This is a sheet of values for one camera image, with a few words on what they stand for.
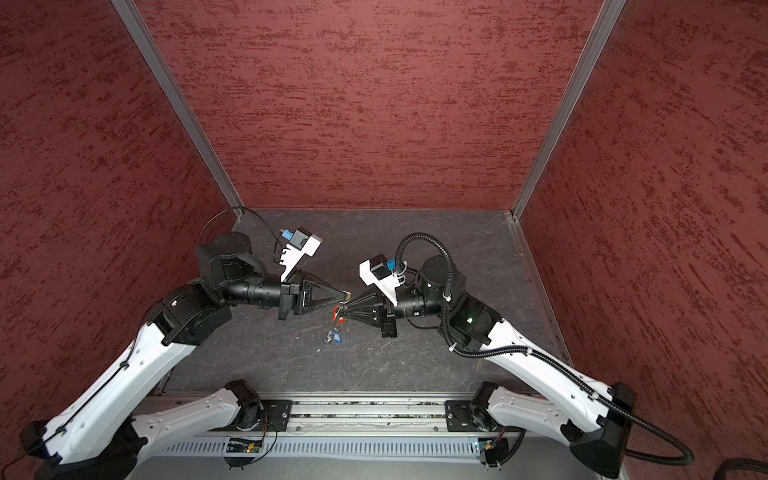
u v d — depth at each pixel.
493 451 0.72
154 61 0.79
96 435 0.37
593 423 0.39
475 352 0.49
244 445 0.72
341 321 0.54
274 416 0.74
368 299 0.51
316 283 0.50
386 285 0.49
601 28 0.73
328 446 0.71
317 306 0.50
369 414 0.76
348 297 0.51
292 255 0.48
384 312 0.50
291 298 0.46
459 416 0.74
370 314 0.55
